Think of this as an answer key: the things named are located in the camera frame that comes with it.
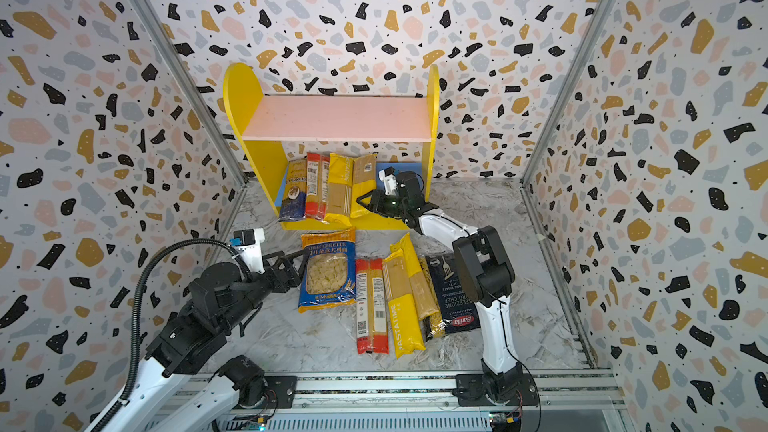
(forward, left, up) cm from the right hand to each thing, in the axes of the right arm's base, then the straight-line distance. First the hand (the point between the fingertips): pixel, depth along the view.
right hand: (354, 196), depth 89 cm
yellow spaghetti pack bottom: (-33, -16, -16) cm, 40 cm away
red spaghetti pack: (+6, +13, -2) cm, 15 cm away
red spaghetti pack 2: (-30, -6, -17) cm, 35 cm away
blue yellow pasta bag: (-1, +19, -3) cm, 19 cm away
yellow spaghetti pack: (+5, +6, -3) cm, 8 cm away
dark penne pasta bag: (-28, -30, -16) cm, 45 cm away
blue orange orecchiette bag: (-17, +8, -17) cm, 26 cm away
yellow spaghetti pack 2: (+9, -1, -3) cm, 10 cm away
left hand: (-24, +9, +10) cm, 28 cm away
